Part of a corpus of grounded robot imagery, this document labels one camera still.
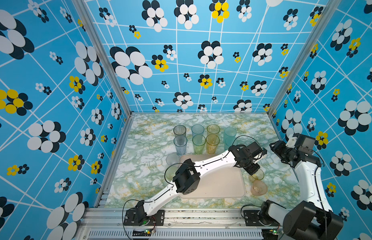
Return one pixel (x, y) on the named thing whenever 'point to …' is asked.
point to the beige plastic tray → (226, 182)
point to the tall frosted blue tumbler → (197, 129)
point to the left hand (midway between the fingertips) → (257, 170)
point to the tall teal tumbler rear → (229, 132)
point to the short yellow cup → (258, 175)
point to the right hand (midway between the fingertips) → (274, 146)
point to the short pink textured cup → (258, 188)
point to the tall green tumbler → (199, 141)
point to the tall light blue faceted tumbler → (180, 142)
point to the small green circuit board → (142, 232)
